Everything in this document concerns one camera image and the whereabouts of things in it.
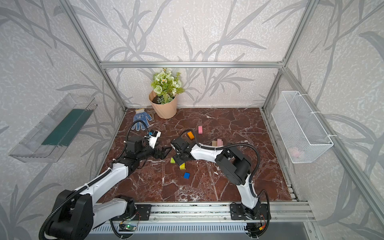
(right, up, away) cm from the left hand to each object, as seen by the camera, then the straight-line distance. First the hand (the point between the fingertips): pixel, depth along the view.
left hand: (167, 140), depth 84 cm
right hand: (+6, -9, +9) cm, 14 cm away
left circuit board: (-16, -40, -13) cm, 45 cm away
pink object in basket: (+65, -4, -11) cm, 66 cm away
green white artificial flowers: (-4, +34, +14) cm, 37 cm away
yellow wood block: (+8, -16, +3) cm, 18 cm away
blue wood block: (+11, -20, +1) cm, 23 cm away
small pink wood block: (+18, +5, +21) cm, 28 cm away
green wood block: (+2, -13, +5) cm, 14 cm away
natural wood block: (+28, -4, +14) cm, 31 cm away
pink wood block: (+31, -3, +13) cm, 34 cm away
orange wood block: (+12, +1, +18) cm, 22 cm away
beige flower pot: (-6, +19, +21) cm, 29 cm away
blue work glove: (-28, +15, +32) cm, 45 cm away
